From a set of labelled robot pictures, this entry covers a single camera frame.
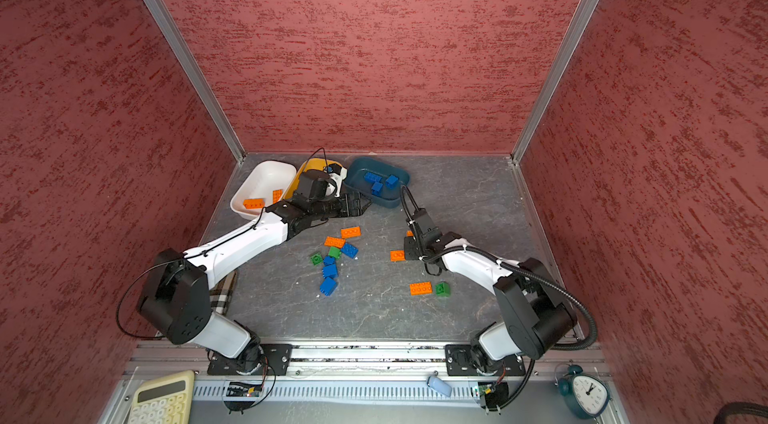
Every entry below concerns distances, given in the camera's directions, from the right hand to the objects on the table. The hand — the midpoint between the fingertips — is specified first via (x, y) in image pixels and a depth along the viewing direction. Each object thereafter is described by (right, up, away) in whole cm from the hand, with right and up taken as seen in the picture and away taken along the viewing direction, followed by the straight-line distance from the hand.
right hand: (409, 253), depth 90 cm
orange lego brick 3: (-20, +5, +7) cm, 22 cm away
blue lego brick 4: (-25, -2, 0) cm, 25 cm away
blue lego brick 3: (-19, 0, +2) cm, 19 cm away
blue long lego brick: (-13, +23, +22) cm, 35 cm away
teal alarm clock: (+40, -27, -23) cm, 53 cm away
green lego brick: (-24, 0, +2) cm, 24 cm away
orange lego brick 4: (-4, -1, +3) cm, 5 cm away
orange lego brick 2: (-48, +17, +16) cm, 53 cm away
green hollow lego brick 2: (+9, -9, -6) cm, 14 cm away
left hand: (-15, +15, -5) cm, 22 cm away
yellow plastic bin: (-22, +26, -14) cm, 37 cm away
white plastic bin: (-55, +22, +19) cm, 62 cm away
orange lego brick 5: (0, +6, +2) cm, 6 cm away
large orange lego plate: (-24, +2, +5) cm, 25 cm away
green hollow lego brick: (-29, -2, 0) cm, 29 cm away
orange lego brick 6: (+3, -9, -5) cm, 11 cm away
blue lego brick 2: (-5, +22, +20) cm, 30 cm away
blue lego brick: (-11, +20, +17) cm, 28 cm away
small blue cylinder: (+6, -26, -21) cm, 34 cm away
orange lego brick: (-55, +14, +13) cm, 58 cm away
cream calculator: (-58, -28, -23) cm, 69 cm away
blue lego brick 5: (-24, -5, -1) cm, 25 cm away
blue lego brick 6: (-25, -9, -3) cm, 27 cm away
